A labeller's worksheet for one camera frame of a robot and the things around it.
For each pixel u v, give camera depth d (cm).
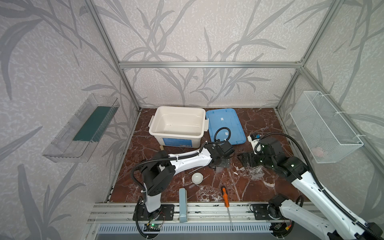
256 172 87
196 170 89
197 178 83
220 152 65
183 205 77
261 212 74
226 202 76
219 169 88
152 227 71
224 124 112
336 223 41
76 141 63
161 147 96
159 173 46
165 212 74
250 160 64
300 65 94
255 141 66
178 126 108
